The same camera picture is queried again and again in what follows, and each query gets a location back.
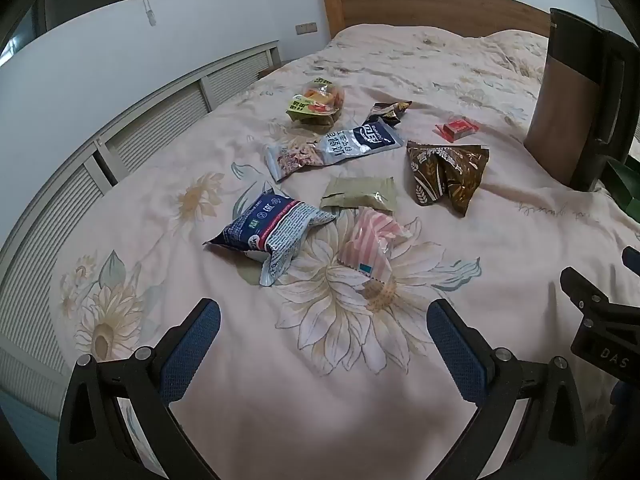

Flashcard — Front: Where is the green storage box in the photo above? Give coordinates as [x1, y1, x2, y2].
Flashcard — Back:
[602, 152, 640, 211]

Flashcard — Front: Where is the small dark snack packet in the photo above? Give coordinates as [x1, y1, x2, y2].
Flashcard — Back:
[369, 100, 413, 128]

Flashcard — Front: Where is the long blue white snack packet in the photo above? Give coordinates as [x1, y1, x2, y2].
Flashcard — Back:
[265, 117, 405, 183]

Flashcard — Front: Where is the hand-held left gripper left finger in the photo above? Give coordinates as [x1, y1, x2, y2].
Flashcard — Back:
[56, 298, 222, 480]

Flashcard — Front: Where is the wooden headboard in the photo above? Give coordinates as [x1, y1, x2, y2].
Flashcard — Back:
[321, 0, 551, 41]

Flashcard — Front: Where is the crinkled blue white snack packet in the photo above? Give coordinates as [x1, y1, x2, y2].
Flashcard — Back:
[202, 192, 337, 287]

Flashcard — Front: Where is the floral bedsheet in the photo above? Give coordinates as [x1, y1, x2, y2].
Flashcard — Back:
[0, 22, 640, 480]

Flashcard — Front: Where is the green orange clear snack bag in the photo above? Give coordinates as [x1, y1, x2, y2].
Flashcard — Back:
[286, 77, 346, 131]

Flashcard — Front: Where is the brown cardboard box with black frame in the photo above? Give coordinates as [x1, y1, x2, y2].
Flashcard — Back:
[524, 7, 640, 192]

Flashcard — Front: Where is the grey slatted radiator cover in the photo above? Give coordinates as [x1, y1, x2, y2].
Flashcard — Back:
[0, 40, 283, 411]

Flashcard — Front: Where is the olive green snack packet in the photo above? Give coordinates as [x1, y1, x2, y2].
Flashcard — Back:
[320, 176, 397, 211]

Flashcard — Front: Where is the brown wheat print snack packet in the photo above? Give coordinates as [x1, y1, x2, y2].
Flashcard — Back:
[406, 141, 491, 217]

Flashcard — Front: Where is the small red snack packet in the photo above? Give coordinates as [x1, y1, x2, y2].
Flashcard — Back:
[435, 116, 479, 141]

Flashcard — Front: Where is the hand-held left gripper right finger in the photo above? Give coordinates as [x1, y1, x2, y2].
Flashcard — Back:
[426, 299, 588, 480]

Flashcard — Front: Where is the pink striped snack packet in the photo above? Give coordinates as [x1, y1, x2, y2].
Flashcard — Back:
[336, 206, 413, 311]

